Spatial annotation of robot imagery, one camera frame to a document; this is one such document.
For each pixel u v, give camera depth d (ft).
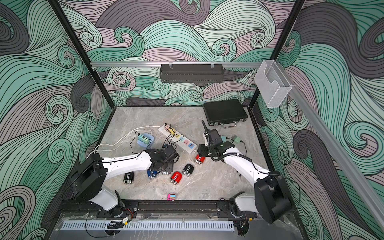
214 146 2.11
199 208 2.44
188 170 2.74
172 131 3.13
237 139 3.27
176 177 2.66
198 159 2.88
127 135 3.33
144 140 3.04
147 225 2.29
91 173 1.61
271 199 1.32
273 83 2.56
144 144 3.12
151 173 2.73
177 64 3.07
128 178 2.67
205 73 3.15
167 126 3.22
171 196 2.46
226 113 3.75
